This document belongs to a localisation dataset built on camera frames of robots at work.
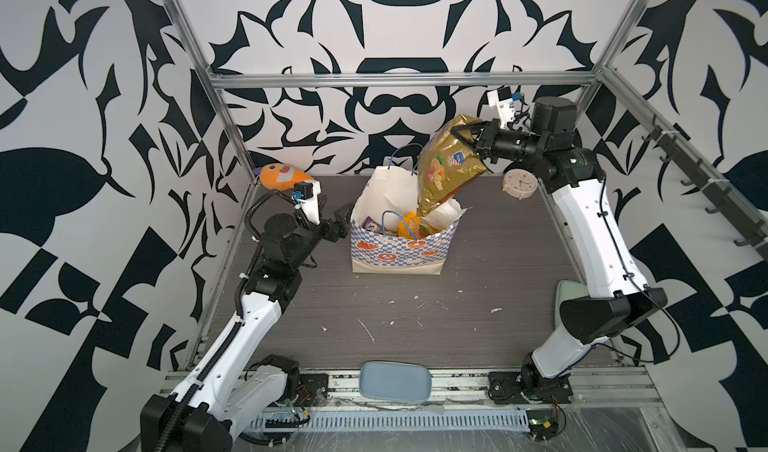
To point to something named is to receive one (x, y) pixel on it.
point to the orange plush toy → (279, 177)
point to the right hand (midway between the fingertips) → (453, 134)
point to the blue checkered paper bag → (385, 193)
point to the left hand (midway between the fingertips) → (339, 194)
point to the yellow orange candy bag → (410, 226)
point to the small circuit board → (542, 424)
